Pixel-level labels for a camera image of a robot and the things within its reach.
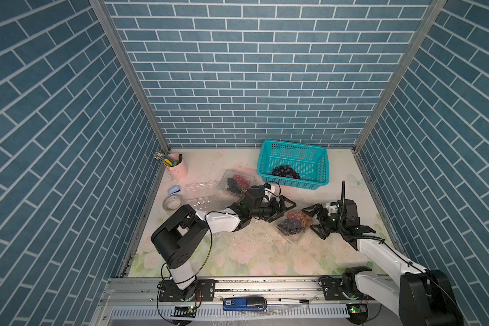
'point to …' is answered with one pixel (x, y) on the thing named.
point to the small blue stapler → (173, 189)
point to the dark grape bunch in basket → (286, 170)
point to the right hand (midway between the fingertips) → (307, 217)
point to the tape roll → (172, 203)
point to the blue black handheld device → (251, 303)
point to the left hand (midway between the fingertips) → (295, 213)
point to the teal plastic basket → (311, 162)
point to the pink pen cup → (176, 167)
